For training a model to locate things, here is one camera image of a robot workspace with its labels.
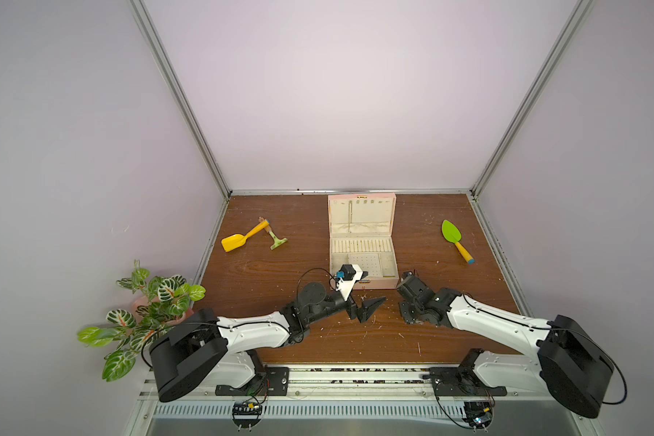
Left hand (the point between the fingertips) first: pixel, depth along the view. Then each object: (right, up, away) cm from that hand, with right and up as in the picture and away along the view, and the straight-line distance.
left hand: (376, 287), depth 71 cm
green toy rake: (-34, +10, +33) cm, 48 cm away
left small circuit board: (-36, -33, +1) cm, 49 cm away
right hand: (+13, -9, +14) cm, 21 cm away
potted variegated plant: (-50, -1, -11) cm, 51 cm away
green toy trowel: (+36, +12, +35) cm, 52 cm away
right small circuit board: (+27, -33, -1) cm, 43 cm away
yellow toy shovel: (-52, +9, +32) cm, 62 cm away
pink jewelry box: (-2, +14, +26) cm, 29 cm away
